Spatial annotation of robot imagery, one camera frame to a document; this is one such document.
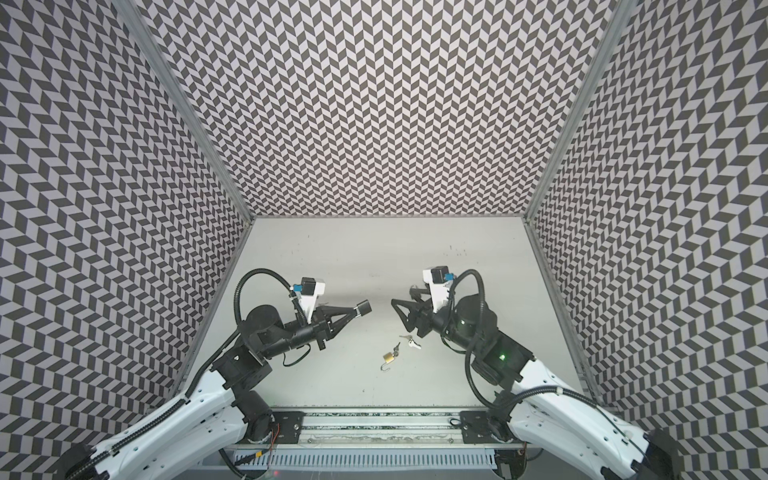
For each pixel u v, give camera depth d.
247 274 0.53
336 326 0.65
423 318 0.59
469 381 0.56
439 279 0.58
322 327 0.59
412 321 0.60
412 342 0.87
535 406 0.49
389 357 0.84
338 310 0.68
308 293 0.61
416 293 0.98
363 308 0.67
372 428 0.74
